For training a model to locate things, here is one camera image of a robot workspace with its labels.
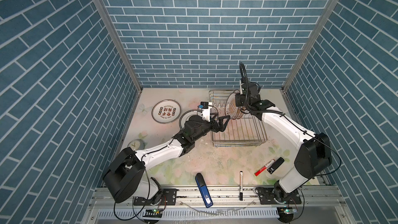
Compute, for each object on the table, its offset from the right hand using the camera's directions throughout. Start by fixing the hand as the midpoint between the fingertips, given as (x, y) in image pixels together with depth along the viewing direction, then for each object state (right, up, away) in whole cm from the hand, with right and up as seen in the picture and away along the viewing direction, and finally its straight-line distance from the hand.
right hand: (239, 92), depth 87 cm
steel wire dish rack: (+6, -23, +9) cm, 26 cm away
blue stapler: (-20, -47, -15) cm, 53 cm away
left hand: (-10, -13, -12) cm, 20 cm away
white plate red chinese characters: (-47, -12, +18) cm, 51 cm away
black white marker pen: (-2, -50, -13) cm, 52 cm away
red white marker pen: (+10, -41, -6) cm, 43 cm away
